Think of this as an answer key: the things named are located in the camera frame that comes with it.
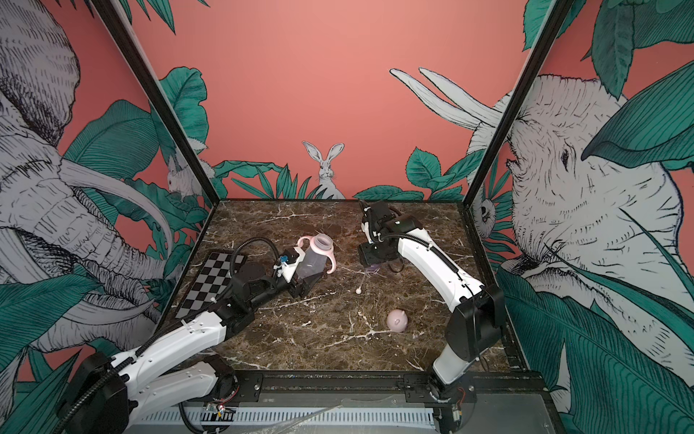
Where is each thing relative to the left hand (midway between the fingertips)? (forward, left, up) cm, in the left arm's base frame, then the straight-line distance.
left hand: (313, 260), depth 76 cm
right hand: (+4, -16, -4) cm, 17 cm away
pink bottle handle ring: (+1, -3, +7) cm, 8 cm away
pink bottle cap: (-12, -25, -17) cm, 32 cm away
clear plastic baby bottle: (-1, -1, +1) cm, 2 cm away
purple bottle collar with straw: (+8, -18, -21) cm, 28 cm away
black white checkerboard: (+6, +38, -19) cm, 43 cm away
